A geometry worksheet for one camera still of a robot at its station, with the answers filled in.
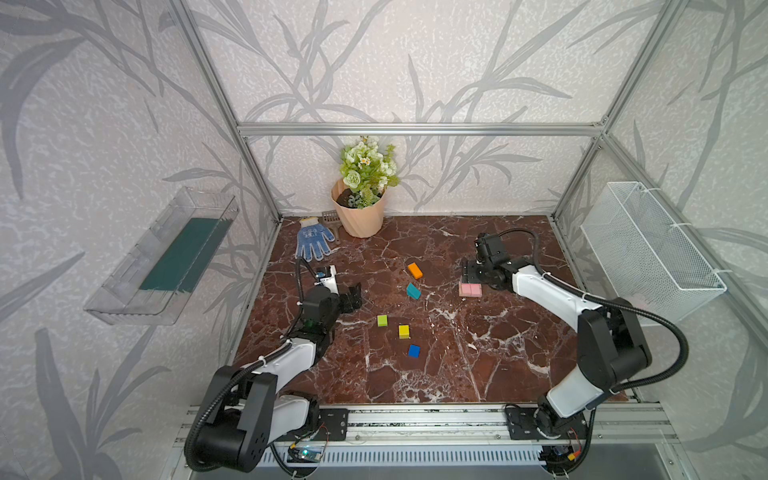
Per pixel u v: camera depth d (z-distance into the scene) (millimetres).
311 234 1153
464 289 966
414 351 854
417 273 1023
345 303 789
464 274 844
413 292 978
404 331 882
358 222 1044
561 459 707
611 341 455
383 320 912
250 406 419
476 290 961
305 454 707
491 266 705
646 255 630
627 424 754
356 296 805
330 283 784
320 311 656
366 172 981
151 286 620
